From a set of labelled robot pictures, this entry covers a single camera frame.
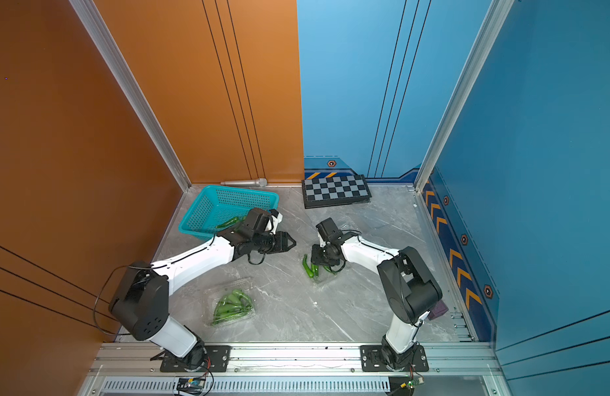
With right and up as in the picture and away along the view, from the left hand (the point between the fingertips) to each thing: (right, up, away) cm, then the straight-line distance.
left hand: (293, 240), depth 86 cm
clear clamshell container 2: (-28, -19, -1) cm, 34 cm away
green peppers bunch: (-30, +5, +19) cm, 36 cm away
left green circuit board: (-28, -40, -15) cm, 51 cm away
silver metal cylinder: (-19, +24, +33) cm, 45 cm away
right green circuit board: (+35, -38, -17) cm, 55 cm away
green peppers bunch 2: (+7, -12, +4) cm, 14 cm away
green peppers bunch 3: (-19, -20, -7) cm, 29 cm away
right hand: (+7, -8, +6) cm, 12 cm away
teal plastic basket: (-37, +13, +26) cm, 47 cm away
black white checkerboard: (+17, +19, +28) cm, 38 cm away
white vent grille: (-10, -39, -17) cm, 44 cm away
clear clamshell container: (+9, -12, +3) cm, 16 cm away
